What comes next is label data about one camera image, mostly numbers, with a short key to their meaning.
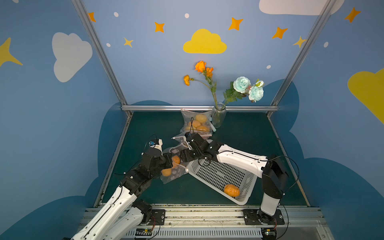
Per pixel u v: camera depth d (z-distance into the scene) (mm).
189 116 1118
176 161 865
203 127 1048
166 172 848
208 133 878
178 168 749
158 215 749
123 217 574
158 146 662
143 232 733
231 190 780
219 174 886
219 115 1083
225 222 734
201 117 1113
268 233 733
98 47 823
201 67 892
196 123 1098
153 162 531
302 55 863
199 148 628
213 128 1102
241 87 673
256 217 747
